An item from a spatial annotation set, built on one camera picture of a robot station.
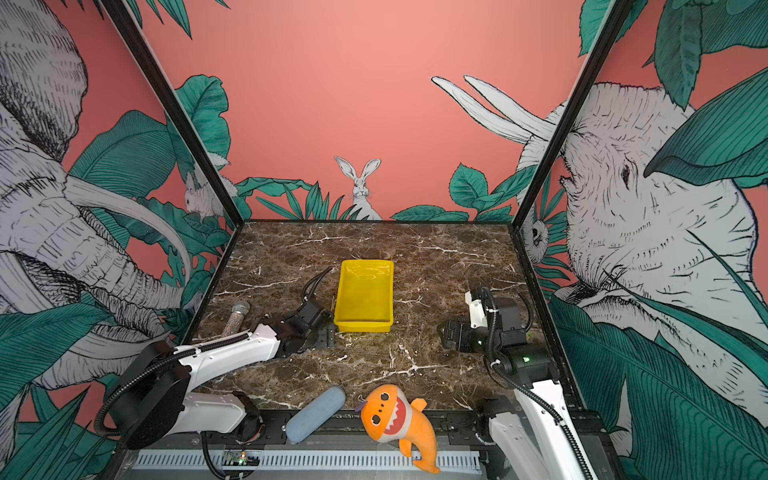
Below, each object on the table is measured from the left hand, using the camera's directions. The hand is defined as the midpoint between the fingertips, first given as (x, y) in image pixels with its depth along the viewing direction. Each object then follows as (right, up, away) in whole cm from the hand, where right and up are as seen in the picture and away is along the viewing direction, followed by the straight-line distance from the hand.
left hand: (322, 329), depth 88 cm
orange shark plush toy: (+20, -15, -19) cm, 32 cm away
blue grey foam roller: (+1, -18, -13) cm, 23 cm away
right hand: (+36, +5, -14) cm, 39 cm away
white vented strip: (+1, -27, -18) cm, 32 cm away
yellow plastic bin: (+12, +8, +10) cm, 18 cm away
